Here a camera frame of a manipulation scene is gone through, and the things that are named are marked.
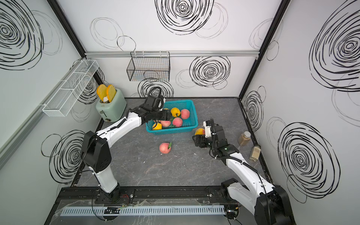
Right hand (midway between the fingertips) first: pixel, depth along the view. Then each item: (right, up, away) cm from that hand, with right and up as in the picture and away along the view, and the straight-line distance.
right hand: (198, 137), depth 82 cm
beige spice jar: (+35, -10, +4) cm, 37 cm away
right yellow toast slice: (-59, +29, +14) cm, 67 cm away
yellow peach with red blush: (+2, +2, +9) cm, 10 cm away
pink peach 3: (-13, +8, +17) cm, 23 cm away
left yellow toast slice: (-65, +29, +13) cm, 72 cm away
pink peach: (-7, +13, +20) cm, 25 cm away
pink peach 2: (-21, +7, +15) cm, 27 cm away
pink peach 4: (-21, -7, +3) cm, 23 cm away
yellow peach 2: (-26, +4, +17) cm, 32 cm away
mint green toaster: (-59, +15, +15) cm, 62 cm away
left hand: (-19, +13, +7) cm, 24 cm away
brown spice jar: (+29, -2, +5) cm, 30 cm away
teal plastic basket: (-5, +6, +21) cm, 22 cm away
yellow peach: (-15, +15, +22) cm, 30 cm away
